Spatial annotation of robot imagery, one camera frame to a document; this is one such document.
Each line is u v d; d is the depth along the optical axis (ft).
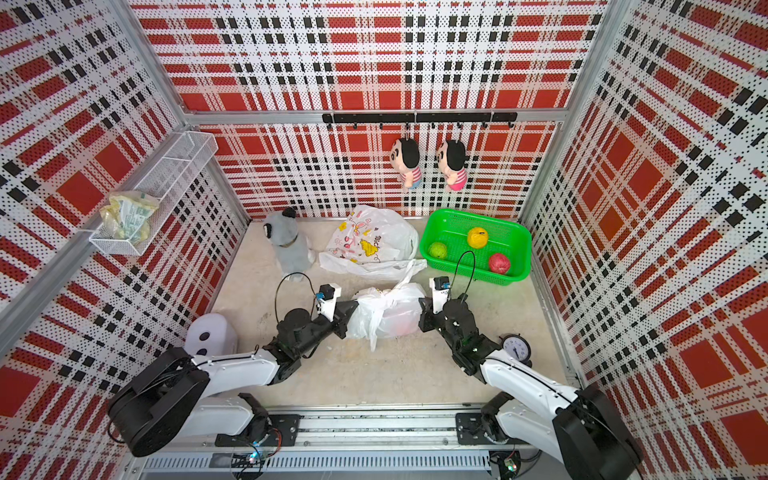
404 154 2.98
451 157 3.04
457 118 2.91
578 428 1.33
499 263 3.24
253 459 2.29
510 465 2.20
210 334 2.62
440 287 2.31
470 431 2.36
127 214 2.06
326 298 2.31
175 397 1.40
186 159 2.61
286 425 2.46
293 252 3.33
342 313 2.50
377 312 2.69
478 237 3.53
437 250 3.40
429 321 2.41
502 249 3.65
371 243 3.50
